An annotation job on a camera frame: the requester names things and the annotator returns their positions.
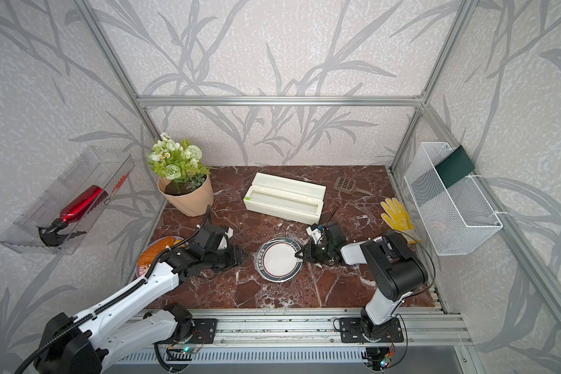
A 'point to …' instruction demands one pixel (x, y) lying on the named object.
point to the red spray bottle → (51, 236)
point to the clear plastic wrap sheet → (259, 244)
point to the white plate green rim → (276, 261)
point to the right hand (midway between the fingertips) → (296, 254)
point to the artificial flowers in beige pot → (184, 183)
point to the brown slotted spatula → (349, 185)
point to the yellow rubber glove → (399, 220)
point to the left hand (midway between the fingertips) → (248, 259)
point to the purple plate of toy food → (149, 249)
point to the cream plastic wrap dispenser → (293, 199)
